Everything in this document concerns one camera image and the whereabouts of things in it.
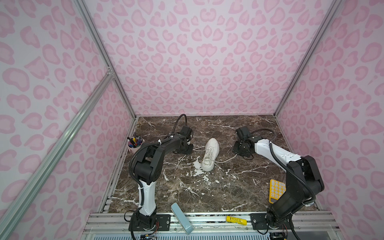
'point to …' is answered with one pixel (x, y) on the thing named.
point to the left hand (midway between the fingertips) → (189, 148)
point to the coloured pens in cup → (134, 142)
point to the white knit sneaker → (211, 152)
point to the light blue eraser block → (184, 222)
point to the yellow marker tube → (236, 220)
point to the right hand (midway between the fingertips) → (236, 149)
